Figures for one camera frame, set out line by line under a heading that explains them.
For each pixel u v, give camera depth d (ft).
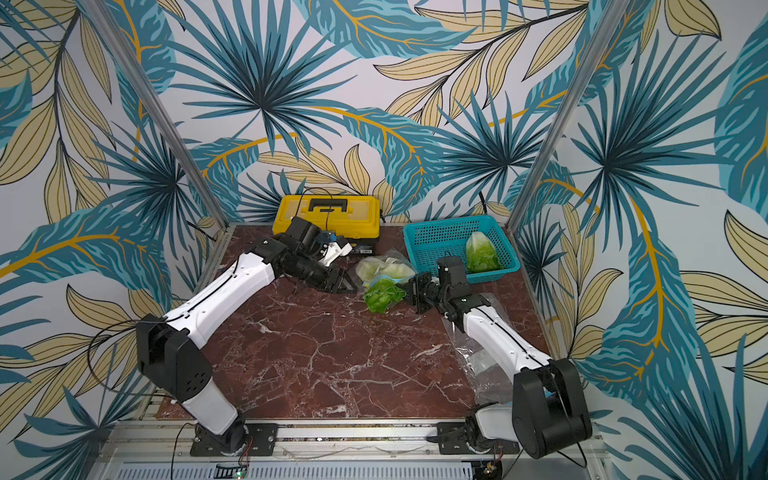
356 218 3.44
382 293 2.56
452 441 2.43
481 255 3.29
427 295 2.37
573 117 2.85
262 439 2.41
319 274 2.25
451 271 2.11
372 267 3.21
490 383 2.75
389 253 3.41
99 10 2.20
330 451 2.40
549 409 1.36
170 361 1.42
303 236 2.12
